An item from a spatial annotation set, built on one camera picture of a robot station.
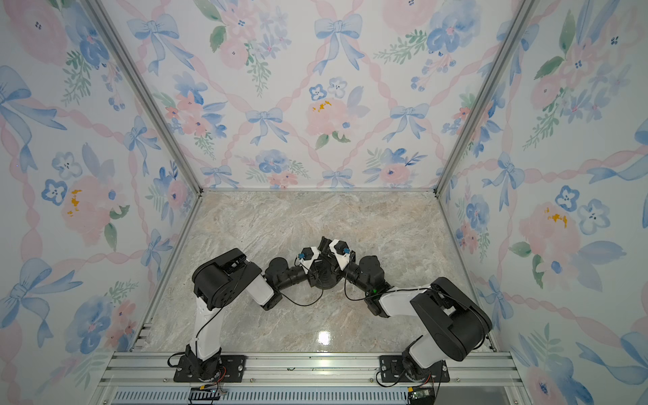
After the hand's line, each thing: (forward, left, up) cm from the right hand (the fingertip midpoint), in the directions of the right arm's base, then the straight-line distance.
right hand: (325, 251), depth 83 cm
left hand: (0, -2, -5) cm, 6 cm away
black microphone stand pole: (-3, 0, +5) cm, 5 cm away
